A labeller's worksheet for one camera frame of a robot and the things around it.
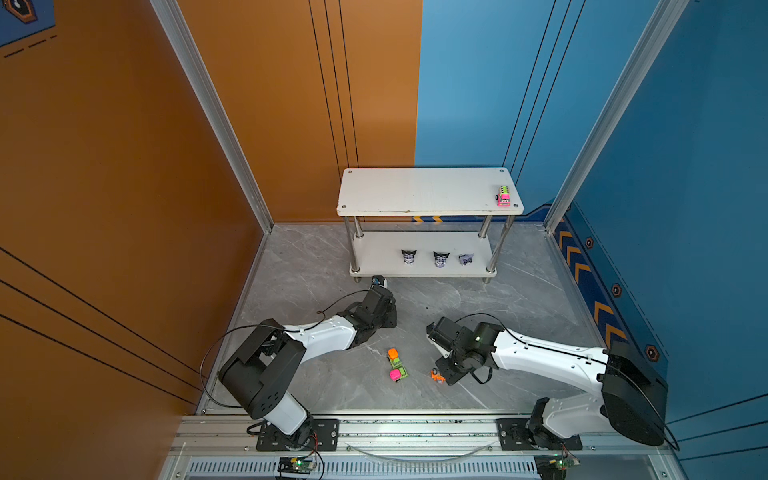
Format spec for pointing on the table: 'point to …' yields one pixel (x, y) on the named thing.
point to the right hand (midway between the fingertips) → (442, 372)
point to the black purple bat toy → (440, 259)
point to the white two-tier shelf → (426, 222)
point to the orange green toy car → (393, 357)
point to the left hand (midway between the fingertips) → (394, 307)
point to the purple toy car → (466, 259)
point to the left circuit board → (295, 465)
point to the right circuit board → (554, 466)
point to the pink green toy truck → (398, 374)
